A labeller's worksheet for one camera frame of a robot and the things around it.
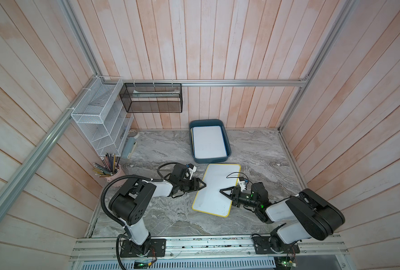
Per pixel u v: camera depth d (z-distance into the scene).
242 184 0.83
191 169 0.87
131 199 0.48
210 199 0.86
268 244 0.72
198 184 0.82
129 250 0.72
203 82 0.97
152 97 1.04
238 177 0.85
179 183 0.75
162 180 0.64
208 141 1.11
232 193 0.78
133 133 1.19
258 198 0.69
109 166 0.89
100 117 0.69
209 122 1.19
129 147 1.03
